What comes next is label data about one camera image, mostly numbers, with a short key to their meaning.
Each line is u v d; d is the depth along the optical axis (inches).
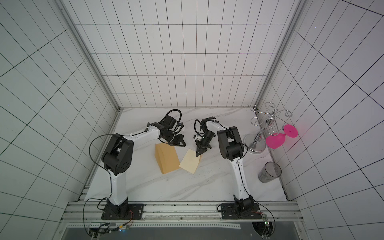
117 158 20.4
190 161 35.5
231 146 24.5
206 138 34.4
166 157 36.0
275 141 31.9
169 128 32.1
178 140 32.7
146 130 25.0
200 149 34.3
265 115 43.6
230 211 28.6
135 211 28.7
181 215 28.6
